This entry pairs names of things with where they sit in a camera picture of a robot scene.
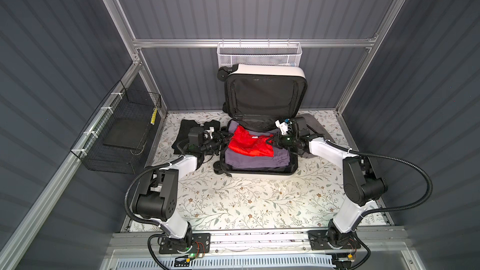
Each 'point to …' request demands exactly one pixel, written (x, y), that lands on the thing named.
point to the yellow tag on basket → (154, 117)
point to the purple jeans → (280, 159)
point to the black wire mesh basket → (116, 139)
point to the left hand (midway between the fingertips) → (233, 136)
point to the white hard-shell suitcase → (260, 95)
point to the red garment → (245, 141)
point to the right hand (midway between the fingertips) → (268, 142)
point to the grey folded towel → (311, 121)
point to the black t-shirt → (185, 125)
